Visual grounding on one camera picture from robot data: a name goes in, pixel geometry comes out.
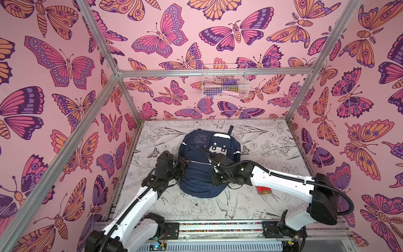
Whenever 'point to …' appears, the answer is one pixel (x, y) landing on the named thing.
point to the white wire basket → (225, 81)
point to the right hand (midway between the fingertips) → (210, 177)
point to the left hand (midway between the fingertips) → (192, 161)
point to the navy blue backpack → (198, 181)
